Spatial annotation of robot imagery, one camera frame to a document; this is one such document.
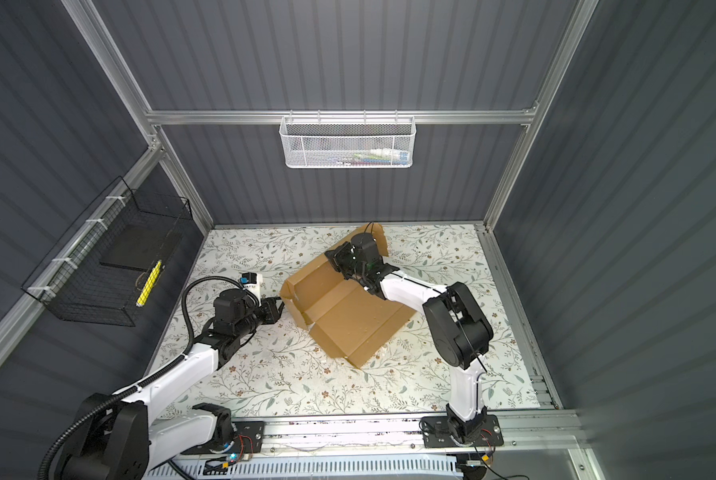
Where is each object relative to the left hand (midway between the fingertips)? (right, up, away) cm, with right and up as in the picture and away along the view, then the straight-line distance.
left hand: (281, 299), depth 86 cm
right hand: (+12, +13, +2) cm, 18 cm away
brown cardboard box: (+18, -8, +8) cm, 21 cm away
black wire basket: (-40, +9, -15) cm, 43 cm away
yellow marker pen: (-27, +6, -16) cm, 32 cm away
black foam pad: (-32, +15, -11) cm, 37 cm away
